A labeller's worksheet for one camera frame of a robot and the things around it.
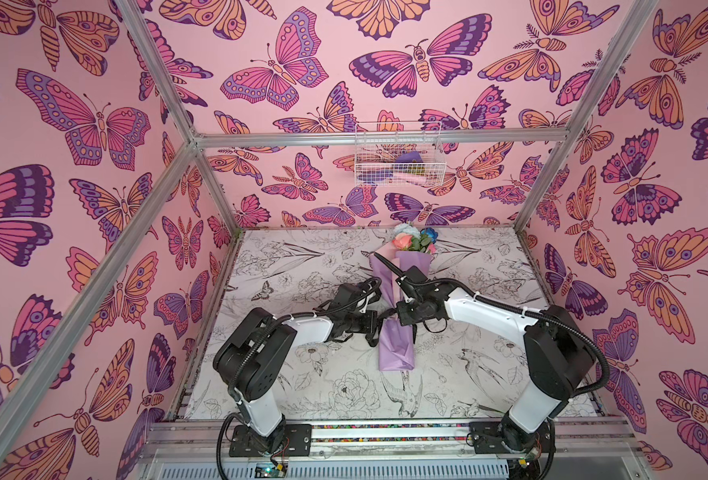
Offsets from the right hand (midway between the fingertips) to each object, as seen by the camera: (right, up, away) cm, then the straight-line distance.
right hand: (404, 311), depth 89 cm
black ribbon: (-5, -2, +3) cm, 6 cm away
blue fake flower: (+13, +25, +22) cm, 36 cm away
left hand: (-6, -3, +1) cm, 7 cm away
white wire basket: (-1, +49, +6) cm, 49 cm away
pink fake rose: (+2, +22, +18) cm, 28 cm away
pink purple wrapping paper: (-3, -9, -4) cm, 10 cm away
